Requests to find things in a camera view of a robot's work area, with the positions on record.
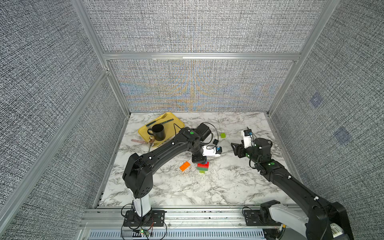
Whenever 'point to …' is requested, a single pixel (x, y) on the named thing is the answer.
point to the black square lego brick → (215, 142)
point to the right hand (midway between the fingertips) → (237, 138)
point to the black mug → (158, 131)
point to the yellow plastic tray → (172, 126)
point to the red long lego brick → (206, 165)
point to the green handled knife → (167, 121)
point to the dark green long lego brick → (201, 168)
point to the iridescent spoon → (151, 139)
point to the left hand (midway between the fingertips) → (205, 157)
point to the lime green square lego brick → (202, 171)
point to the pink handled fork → (133, 140)
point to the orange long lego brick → (184, 166)
